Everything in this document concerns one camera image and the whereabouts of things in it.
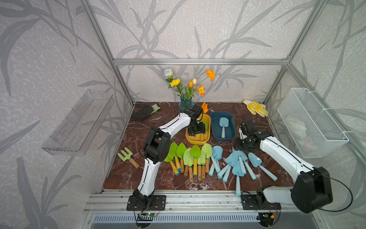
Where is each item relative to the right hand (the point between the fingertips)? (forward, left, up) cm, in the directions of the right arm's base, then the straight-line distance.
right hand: (236, 145), depth 85 cm
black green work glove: (+37, +69, -9) cm, 79 cm away
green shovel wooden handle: (-1, +34, -8) cm, 35 cm away
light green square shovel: (-6, +30, -7) cm, 31 cm away
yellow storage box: (+9, +21, -7) cm, 24 cm away
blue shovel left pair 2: (-11, +13, -5) cm, 17 cm away
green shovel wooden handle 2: (+2, +17, -7) cm, 19 cm away
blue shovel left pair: (-1, +11, -7) cm, 13 cm away
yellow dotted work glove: (+39, -27, -10) cm, 49 cm away
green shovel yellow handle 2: (-1, +40, -8) cm, 41 cm away
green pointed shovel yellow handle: (-1, +25, -7) cm, 26 cm away
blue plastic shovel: (-6, +2, -8) cm, 10 cm away
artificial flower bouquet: (+30, +29, +17) cm, 45 cm away
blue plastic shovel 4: (-7, -12, -8) cm, 16 cm away
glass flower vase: (+30, +31, +7) cm, 44 cm away
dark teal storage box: (+15, -1, -9) cm, 18 cm away
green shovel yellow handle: (+24, +18, -8) cm, 31 cm away
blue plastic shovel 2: (-5, -6, -8) cm, 11 cm away
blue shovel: (+23, +3, -7) cm, 24 cm away
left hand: (+10, +20, -2) cm, 23 cm away
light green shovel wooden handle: (-7, +22, -7) cm, 24 cm away
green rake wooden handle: (-3, +68, -7) cm, 69 cm away
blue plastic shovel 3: (-8, +4, -8) cm, 12 cm away
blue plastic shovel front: (-13, 0, -9) cm, 16 cm away
